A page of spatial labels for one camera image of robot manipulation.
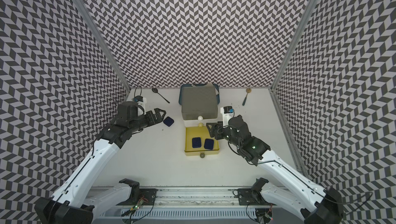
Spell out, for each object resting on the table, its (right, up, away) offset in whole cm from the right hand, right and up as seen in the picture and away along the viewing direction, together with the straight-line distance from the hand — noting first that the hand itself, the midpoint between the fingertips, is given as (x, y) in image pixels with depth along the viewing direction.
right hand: (212, 126), depth 74 cm
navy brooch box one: (-2, -13, +15) cm, 20 cm away
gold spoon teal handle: (+29, +20, +42) cm, 55 cm away
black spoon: (-43, +21, +46) cm, 67 cm away
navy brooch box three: (-9, -12, +15) cm, 21 cm away
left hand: (-27, +5, +2) cm, 27 cm away
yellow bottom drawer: (-6, -5, +15) cm, 17 cm away
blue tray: (-23, +24, +47) cm, 58 cm away
